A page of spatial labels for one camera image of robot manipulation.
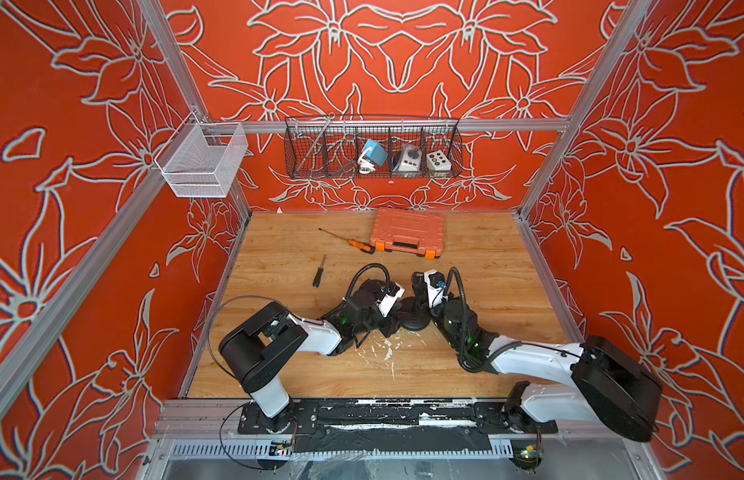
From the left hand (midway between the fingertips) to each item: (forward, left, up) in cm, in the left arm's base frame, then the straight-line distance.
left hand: (407, 309), depth 85 cm
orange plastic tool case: (+32, -2, -2) cm, 32 cm away
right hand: (+3, 0, +7) cm, 8 cm away
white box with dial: (+38, +1, +25) cm, 45 cm away
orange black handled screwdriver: (+26, +15, -4) cm, 31 cm away
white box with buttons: (+41, -9, +21) cm, 47 cm away
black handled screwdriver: (+15, +29, -6) cm, 33 cm away
